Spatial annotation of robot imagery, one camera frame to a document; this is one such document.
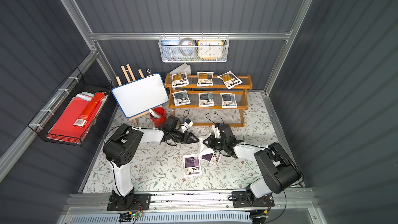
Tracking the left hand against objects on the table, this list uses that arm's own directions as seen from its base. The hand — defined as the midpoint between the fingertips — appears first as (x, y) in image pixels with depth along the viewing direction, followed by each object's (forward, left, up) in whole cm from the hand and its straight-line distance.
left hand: (197, 142), depth 90 cm
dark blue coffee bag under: (+24, +10, +13) cm, 29 cm away
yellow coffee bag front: (+24, -18, +27) cm, 41 cm away
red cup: (+15, +24, 0) cm, 28 cm away
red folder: (-4, +59, +25) cm, 64 cm away
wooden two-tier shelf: (+21, -12, +13) cm, 28 cm away
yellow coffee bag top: (+24, +9, +27) cm, 38 cm away
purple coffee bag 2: (-12, +3, -3) cm, 13 cm away
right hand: (-1, -4, +2) cm, 4 cm away
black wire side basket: (-2, +60, +31) cm, 68 cm away
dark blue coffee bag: (+22, -5, +13) cm, 26 cm away
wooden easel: (+31, +39, +29) cm, 57 cm away
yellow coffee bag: (+26, -5, +26) cm, 37 cm away
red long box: (+4, +50, +26) cm, 57 cm away
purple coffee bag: (-8, -6, +1) cm, 10 cm away
